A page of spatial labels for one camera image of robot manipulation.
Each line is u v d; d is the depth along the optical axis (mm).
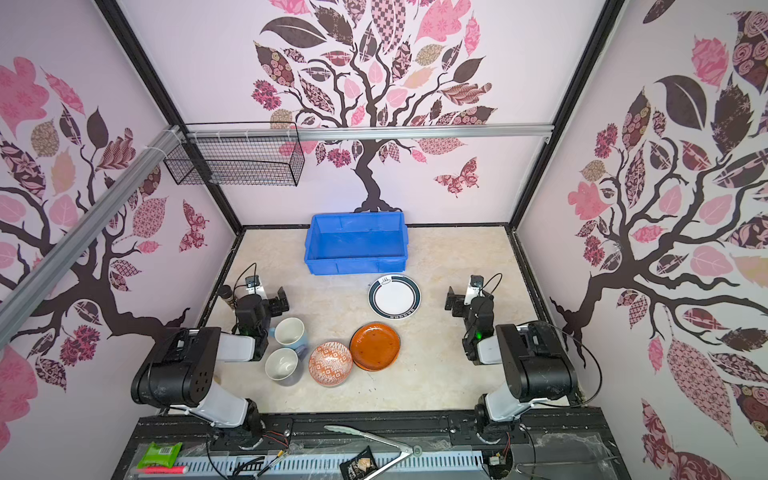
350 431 732
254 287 794
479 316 697
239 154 947
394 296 979
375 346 876
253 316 715
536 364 456
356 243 1256
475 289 798
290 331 867
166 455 696
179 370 461
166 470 682
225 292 899
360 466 683
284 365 830
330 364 813
